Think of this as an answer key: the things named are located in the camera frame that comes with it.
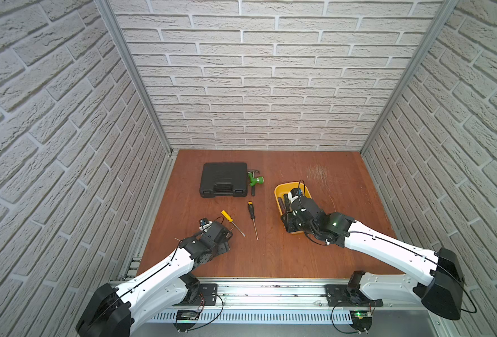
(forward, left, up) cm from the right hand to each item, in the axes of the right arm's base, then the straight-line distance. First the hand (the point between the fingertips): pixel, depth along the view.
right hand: (286, 216), depth 78 cm
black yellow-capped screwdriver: (+8, +13, -13) cm, 20 cm away
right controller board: (-33, -23, -15) cm, 43 cm away
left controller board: (-28, +38, -13) cm, 49 cm away
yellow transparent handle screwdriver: (+7, +23, -13) cm, 27 cm away
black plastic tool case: (+28, +26, -9) cm, 39 cm away
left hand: (-4, +26, -12) cm, 29 cm away
